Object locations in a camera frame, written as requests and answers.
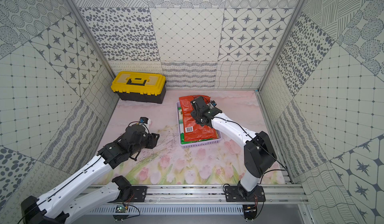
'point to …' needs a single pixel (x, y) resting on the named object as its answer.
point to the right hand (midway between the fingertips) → (195, 115)
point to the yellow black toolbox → (139, 87)
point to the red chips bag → (192, 130)
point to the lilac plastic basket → (194, 145)
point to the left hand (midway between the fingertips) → (155, 132)
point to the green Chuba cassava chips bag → (182, 141)
